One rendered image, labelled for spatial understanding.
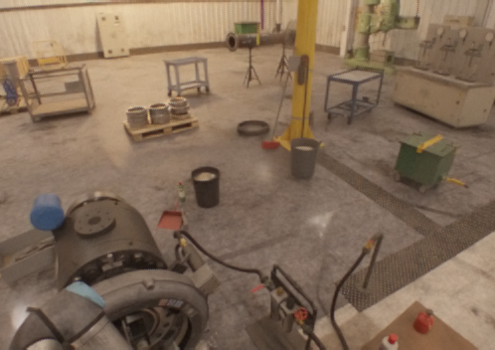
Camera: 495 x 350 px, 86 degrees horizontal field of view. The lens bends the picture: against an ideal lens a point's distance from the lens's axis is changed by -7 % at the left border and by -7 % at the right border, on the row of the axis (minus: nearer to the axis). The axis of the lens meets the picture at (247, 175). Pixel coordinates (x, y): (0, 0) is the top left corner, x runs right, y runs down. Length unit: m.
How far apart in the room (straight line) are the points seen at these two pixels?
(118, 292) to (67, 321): 0.36
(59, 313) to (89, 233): 0.78
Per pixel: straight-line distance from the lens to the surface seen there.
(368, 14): 12.48
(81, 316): 0.94
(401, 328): 1.82
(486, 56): 6.78
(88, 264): 1.58
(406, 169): 3.89
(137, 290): 1.26
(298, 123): 4.46
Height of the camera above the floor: 1.89
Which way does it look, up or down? 30 degrees down
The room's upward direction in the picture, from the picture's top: 1 degrees counter-clockwise
